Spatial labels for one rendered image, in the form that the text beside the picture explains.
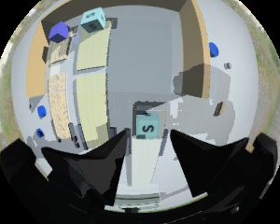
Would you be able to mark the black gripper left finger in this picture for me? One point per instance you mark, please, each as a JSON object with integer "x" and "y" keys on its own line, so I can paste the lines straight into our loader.
{"x": 100, "y": 168}

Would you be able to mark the light blue labelled cube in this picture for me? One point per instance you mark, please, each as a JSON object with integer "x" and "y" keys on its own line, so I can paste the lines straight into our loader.
{"x": 147, "y": 124}

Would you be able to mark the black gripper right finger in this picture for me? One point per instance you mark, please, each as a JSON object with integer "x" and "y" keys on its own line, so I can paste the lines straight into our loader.
{"x": 200, "y": 161}

